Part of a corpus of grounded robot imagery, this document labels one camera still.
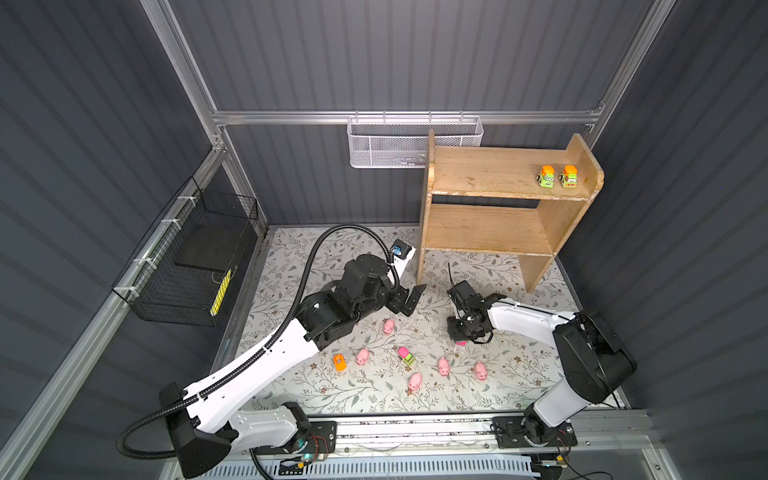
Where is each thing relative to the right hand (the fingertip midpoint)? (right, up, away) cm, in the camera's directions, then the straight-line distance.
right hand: (457, 334), depth 92 cm
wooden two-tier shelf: (+26, +47, +28) cm, 60 cm away
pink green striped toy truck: (0, -1, -6) cm, 6 cm away
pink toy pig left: (-29, -4, -7) cm, 30 cm away
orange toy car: (-35, -6, -7) cm, 37 cm away
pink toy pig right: (+4, -8, -9) cm, 13 cm away
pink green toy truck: (-16, -4, -7) cm, 18 cm away
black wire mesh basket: (-73, +20, -20) cm, 78 cm away
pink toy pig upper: (-21, +3, 0) cm, 22 cm away
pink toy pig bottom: (-14, -10, -11) cm, 20 cm away
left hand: (-17, +21, -24) cm, 36 cm away
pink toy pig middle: (-6, -7, -8) cm, 12 cm away
